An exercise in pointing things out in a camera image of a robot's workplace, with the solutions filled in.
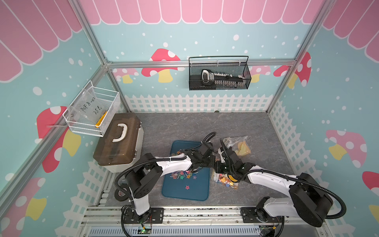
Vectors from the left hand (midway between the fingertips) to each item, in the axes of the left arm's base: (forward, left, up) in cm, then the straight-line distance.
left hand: (214, 164), depth 87 cm
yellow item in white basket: (+11, +60, +25) cm, 66 cm away
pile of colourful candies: (-5, +18, -4) cm, 19 cm away
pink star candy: (-12, +16, -5) cm, 20 cm away
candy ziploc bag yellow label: (-8, -5, -3) cm, 10 cm away
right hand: (-1, +1, 0) cm, 2 cm away
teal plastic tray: (-11, +12, -4) cm, 17 cm away
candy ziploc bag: (+16, -19, -3) cm, 25 cm away
